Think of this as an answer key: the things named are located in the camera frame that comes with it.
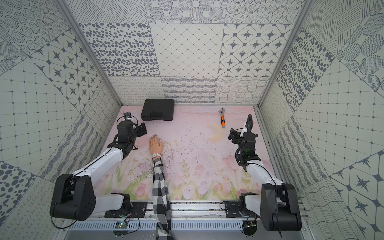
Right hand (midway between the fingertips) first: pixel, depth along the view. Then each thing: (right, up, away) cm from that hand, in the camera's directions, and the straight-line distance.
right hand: (239, 132), depth 88 cm
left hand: (-59, +5, -2) cm, 60 cm away
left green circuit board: (-63, -44, -16) cm, 79 cm away
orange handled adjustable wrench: (-6, +7, +23) cm, 25 cm away
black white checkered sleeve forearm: (-43, -33, -16) cm, 57 cm away
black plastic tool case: (-56, +15, +26) cm, 64 cm away
